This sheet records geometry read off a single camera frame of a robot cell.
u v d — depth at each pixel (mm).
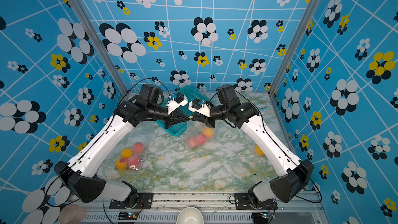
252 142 935
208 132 843
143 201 732
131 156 829
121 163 801
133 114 480
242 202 721
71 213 695
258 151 850
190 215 688
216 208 722
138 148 879
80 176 390
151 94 541
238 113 483
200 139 840
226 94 525
